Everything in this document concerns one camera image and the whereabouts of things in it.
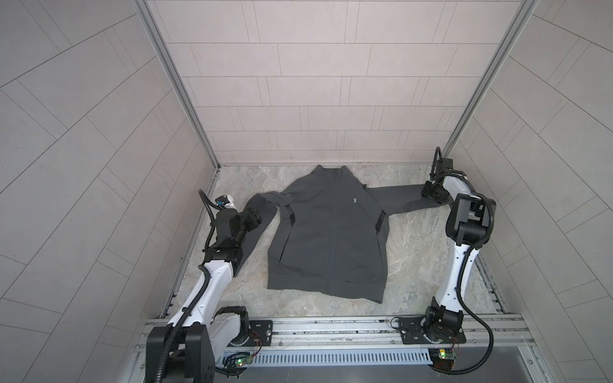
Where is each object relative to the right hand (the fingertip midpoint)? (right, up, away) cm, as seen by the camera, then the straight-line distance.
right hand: (427, 192), depth 106 cm
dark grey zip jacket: (-45, -14, -15) cm, 50 cm away
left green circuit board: (-70, -45, -42) cm, 93 cm away
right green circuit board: (-13, -46, -38) cm, 62 cm away
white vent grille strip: (-43, -46, -38) cm, 74 cm away
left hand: (-71, -4, -23) cm, 75 cm away
